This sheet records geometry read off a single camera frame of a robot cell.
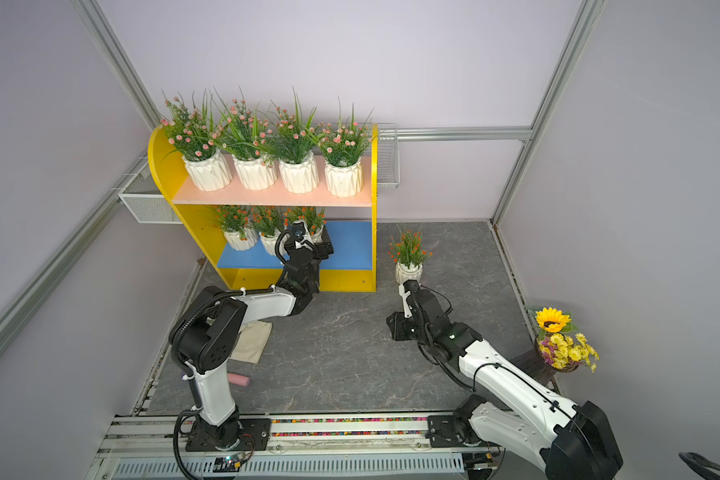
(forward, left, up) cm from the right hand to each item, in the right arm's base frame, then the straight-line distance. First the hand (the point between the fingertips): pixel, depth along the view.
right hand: (390, 317), depth 81 cm
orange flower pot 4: (+20, -6, +2) cm, 21 cm away
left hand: (+25, +22, +8) cm, 35 cm away
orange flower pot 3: (+23, +21, +15) cm, 35 cm away
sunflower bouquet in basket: (-12, -36, +12) cm, 39 cm away
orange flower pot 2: (+22, +34, +15) cm, 43 cm away
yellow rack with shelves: (+48, +13, -11) cm, 51 cm away
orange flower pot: (+24, +45, +14) cm, 52 cm away
